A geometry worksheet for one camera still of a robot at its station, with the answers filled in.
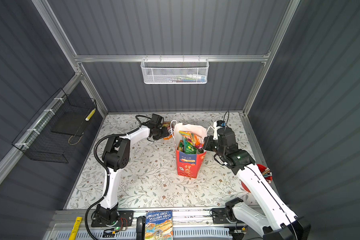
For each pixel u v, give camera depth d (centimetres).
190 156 69
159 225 69
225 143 54
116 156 59
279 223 38
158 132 91
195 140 81
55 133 73
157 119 86
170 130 105
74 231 69
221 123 65
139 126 75
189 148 79
